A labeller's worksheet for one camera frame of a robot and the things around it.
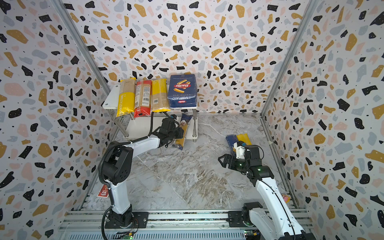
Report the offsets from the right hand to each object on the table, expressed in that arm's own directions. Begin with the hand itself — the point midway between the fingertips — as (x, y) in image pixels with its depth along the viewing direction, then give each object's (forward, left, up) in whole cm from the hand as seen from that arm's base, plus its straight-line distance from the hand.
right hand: (223, 157), depth 79 cm
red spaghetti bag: (+22, +42, +21) cm, 52 cm away
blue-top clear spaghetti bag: (+30, +24, -3) cm, 38 cm away
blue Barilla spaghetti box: (+22, -9, -15) cm, 28 cm away
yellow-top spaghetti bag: (+24, +34, +21) cm, 46 cm away
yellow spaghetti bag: (+24, -19, -16) cm, 35 cm away
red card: (-14, +65, -14) cm, 68 cm away
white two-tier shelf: (+27, +57, -9) cm, 64 cm away
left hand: (+23, +24, -3) cm, 33 cm away
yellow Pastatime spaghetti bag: (+20, +51, +20) cm, 58 cm away
